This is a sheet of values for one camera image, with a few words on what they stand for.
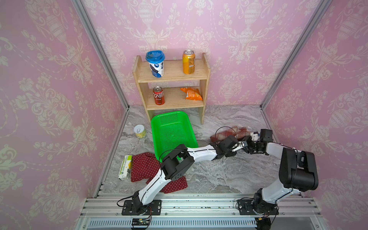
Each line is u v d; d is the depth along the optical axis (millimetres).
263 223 716
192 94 911
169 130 1056
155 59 683
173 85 1093
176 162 583
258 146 797
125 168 838
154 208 739
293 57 877
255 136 897
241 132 947
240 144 795
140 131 997
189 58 698
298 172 466
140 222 726
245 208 729
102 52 874
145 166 814
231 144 729
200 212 737
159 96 853
